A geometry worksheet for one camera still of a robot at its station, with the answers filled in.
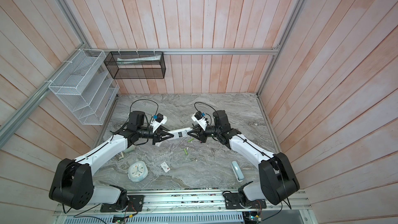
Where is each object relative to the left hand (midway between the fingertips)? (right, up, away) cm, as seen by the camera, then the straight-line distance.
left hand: (172, 137), depth 77 cm
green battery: (+9, -5, +18) cm, 21 cm away
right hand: (+9, +3, +2) cm, 10 cm away
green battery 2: (+6, -10, +13) cm, 18 cm away
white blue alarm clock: (-19, -19, +4) cm, 27 cm away
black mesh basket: (-29, +45, +27) cm, 60 cm away
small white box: (-5, -18, +6) cm, 19 cm away
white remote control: (+4, +2, -1) cm, 5 cm away
